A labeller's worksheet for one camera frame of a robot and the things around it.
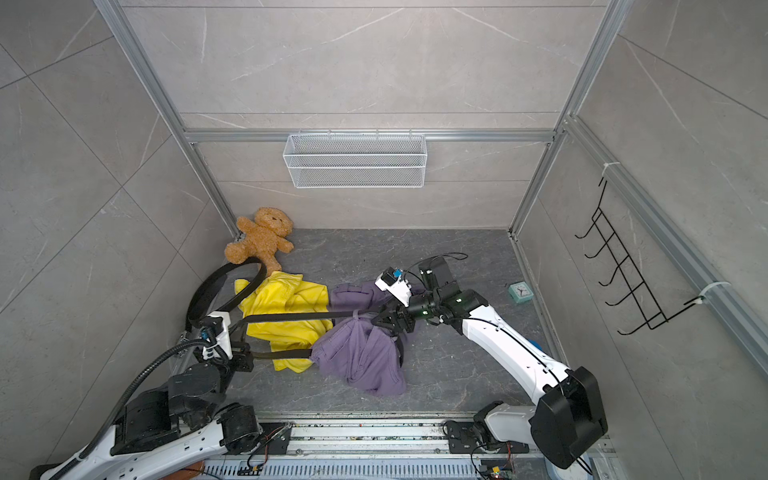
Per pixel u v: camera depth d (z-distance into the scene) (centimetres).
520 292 100
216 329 51
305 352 70
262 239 107
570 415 39
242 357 56
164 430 46
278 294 89
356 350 69
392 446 73
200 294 103
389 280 64
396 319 64
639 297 64
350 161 101
